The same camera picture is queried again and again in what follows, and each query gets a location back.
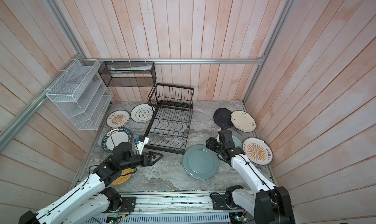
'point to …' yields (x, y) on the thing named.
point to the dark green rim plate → (113, 137)
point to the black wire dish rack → (170, 123)
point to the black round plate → (222, 117)
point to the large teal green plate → (200, 162)
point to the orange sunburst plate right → (258, 150)
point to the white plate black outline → (142, 113)
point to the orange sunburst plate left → (117, 119)
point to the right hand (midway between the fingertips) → (209, 142)
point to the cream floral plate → (243, 121)
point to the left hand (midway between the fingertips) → (158, 159)
